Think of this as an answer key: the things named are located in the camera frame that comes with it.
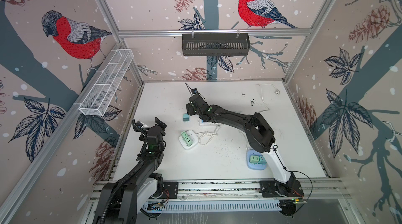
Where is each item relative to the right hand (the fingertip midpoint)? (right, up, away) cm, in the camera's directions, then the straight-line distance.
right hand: (190, 106), depth 96 cm
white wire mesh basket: (-42, +14, -17) cm, 48 cm away
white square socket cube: (+3, -17, -7) cm, 19 cm away
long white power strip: (+7, -10, -1) cm, 13 cm away
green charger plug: (-3, -15, -11) cm, 19 cm away
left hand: (-20, -8, -12) cm, 25 cm away
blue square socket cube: (+35, -30, -17) cm, 49 cm away
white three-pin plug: (+63, +9, +17) cm, 66 cm away
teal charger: (+34, -25, -20) cm, 47 cm away
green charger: (-3, -8, +2) cm, 8 cm away
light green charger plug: (0, -18, -13) cm, 22 cm away
